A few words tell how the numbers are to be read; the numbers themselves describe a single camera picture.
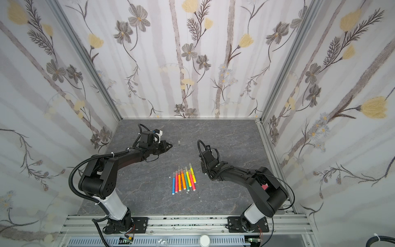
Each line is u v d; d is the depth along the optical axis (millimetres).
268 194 447
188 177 900
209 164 699
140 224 737
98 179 507
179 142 1069
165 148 839
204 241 624
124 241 725
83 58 843
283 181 436
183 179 882
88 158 483
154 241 702
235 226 732
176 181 882
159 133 898
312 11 692
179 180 882
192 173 910
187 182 880
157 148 829
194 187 860
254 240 704
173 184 870
